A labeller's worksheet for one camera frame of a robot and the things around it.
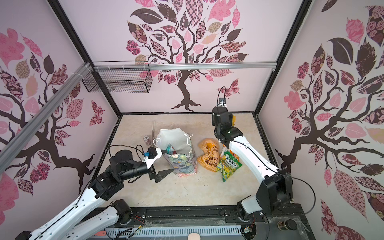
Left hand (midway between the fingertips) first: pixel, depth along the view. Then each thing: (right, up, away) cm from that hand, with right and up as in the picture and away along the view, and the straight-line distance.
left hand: (169, 161), depth 66 cm
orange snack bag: (+21, -5, +25) cm, 32 cm away
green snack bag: (+32, -7, +23) cm, 40 cm away
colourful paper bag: (+1, 0, +32) cm, 32 cm away
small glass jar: (-21, +7, +32) cm, 39 cm away
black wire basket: (-51, +54, +56) cm, 93 cm away
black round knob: (+52, -27, -2) cm, 59 cm away
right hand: (+28, +25, +14) cm, 40 cm away
